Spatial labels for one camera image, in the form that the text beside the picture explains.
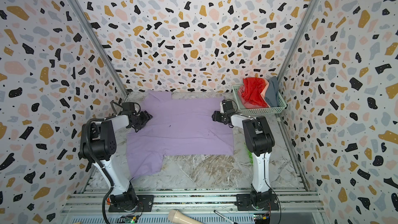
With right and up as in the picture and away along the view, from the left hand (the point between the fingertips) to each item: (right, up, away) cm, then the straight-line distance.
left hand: (148, 116), depth 101 cm
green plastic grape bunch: (+63, -21, -14) cm, 68 cm away
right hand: (+43, +2, +3) cm, 43 cm away
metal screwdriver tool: (+47, -45, -31) cm, 72 cm away
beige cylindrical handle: (+26, -42, -34) cm, 60 cm away
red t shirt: (+69, +17, +8) cm, 72 cm away
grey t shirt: (+84, +16, +8) cm, 86 cm away
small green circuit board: (+3, -45, -31) cm, 55 cm away
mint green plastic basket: (+72, +3, +5) cm, 73 cm away
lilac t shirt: (+19, -7, +3) cm, 21 cm away
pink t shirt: (+68, +7, +10) cm, 70 cm away
